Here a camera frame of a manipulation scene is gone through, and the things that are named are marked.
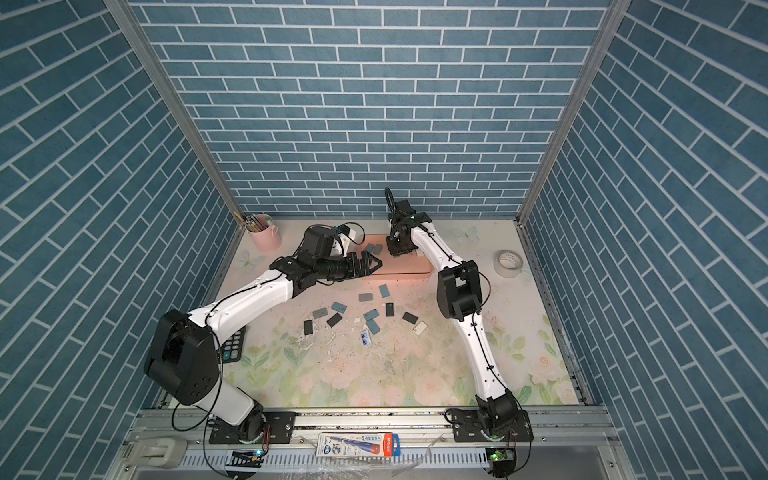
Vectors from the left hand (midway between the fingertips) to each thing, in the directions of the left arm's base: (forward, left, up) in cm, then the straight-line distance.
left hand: (379, 268), depth 82 cm
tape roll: (+16, -46, -19) cm, 52 cm away
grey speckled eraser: (-4, +19, -19) cm, 27 cm away
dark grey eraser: (-6, +15, -21) cm, 26 cm away
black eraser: (-5, -10, -20) cm, 22 cm away
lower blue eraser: (-8, +2, -20) cm, 22 cm away
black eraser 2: (-8, +22, -20) cm, 31 cm away
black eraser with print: (-3, -3, -19) cm, 19 cm away
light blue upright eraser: (+5, -1, -20) cm, 21 cm away
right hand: (+19, -6, -15) cm, 25 cm away
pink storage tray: (+16, -10, -19) cm, 27 cm away
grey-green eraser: (+23, +2, -20) cm, 30 cm away
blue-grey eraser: (+24, +5, -19) cm, 31 cm away
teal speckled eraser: (-1, +14, -20) cm, 24 cm away
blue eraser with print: (-4, +3, -20) cm, 20 cm away
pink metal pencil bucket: (+21, +41, -10) cm, 47 cm away
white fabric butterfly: (+32, -35, -20) cm, 52 cm away
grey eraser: (+3, +5, -21) cm, 21 cm away
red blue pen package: (-39, +4, -19) cm, 43 cm away
